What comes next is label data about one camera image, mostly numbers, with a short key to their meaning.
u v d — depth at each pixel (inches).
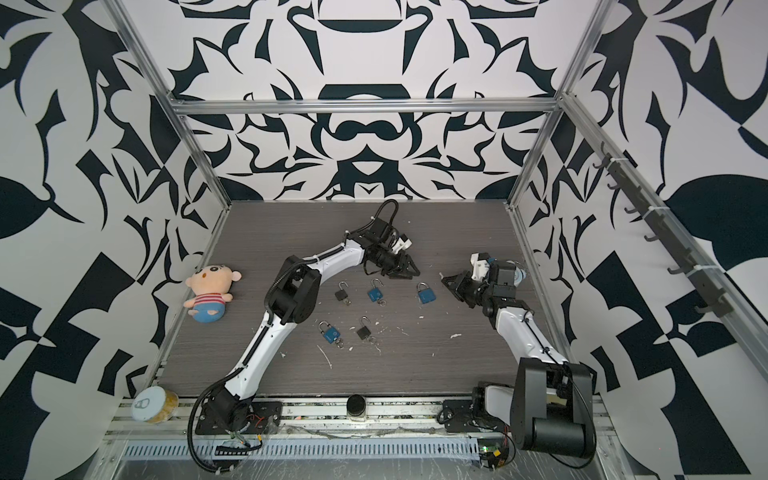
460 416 29.3
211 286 35.7
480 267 31.9
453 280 30.7
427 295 37.3
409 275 38.7
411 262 37.0
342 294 37.6
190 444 27.0
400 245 38.0
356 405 26.5
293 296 25.2
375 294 37.7
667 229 21.6
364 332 35.0
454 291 30.0
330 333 34.4
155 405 28.2
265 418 28.6
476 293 29.2
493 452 27.9
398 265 35.1
